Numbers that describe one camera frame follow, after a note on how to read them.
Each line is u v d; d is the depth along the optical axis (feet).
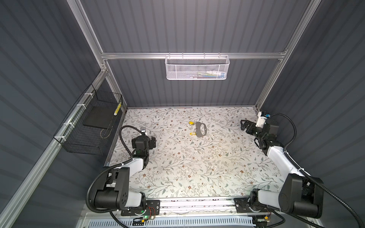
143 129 2.60
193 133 3.45
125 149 2.17
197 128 3.48
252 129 2.49
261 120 2.47
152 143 2.81
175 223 2.53
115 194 1.41
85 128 2.38
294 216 1.54
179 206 2.47
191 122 3.66
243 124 2.66
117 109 2.66
